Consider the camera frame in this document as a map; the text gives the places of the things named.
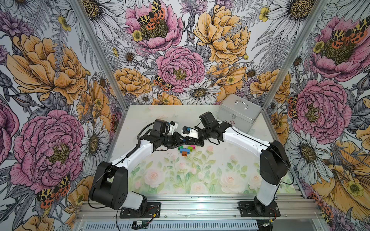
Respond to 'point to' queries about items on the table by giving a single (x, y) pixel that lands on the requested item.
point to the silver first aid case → (240, 112)
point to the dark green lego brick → (180, 147)
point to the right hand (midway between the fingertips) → (188, 141)
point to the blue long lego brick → (184, 149)
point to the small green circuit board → (140, 222)
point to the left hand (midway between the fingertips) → (186, 145)
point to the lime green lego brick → (190, 148)
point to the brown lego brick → (184, 153)
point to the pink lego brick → (193, 146)
